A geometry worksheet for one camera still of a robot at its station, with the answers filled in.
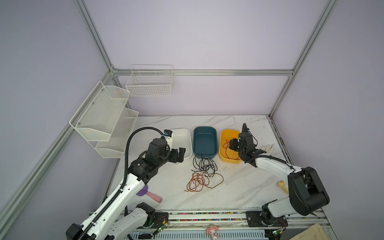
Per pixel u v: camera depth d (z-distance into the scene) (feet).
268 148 3.29
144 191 2.71
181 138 3.36
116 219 1.30
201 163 2.88
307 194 1.43
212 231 2.24
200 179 2.82
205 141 3.33
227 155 3.21
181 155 2.17
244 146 2.29
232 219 2.45
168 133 2.09
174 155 2.13
